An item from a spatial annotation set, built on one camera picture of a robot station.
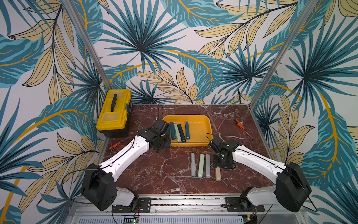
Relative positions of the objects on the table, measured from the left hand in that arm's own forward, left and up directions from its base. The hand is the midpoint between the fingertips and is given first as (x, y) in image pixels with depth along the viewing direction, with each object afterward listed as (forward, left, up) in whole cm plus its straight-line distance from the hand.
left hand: (167, 145), depth 81 cm
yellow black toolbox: (+21, +36, +4) cm, 42 cm away
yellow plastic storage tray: (+20, -14, -13) cm, 28 cm away
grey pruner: (-7, -15, -12) cm, 20 cm away
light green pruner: (+14, -6, -10) cm, 19 cm away
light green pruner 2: (-8, -20, -10) cm, 24 cm away
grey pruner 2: (-8, -24, -10) cm, 27 cm away
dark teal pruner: (+18, -2, -11) cm, 21 cm away
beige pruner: (-12, -30, -11) cm, 34 cm away
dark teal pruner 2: (+16, -12, -10) cm, 22 cm away
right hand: (-7, -30, -9) cm, 33 cm away
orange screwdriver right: (+24, -54, -13) cm, 61 cm away
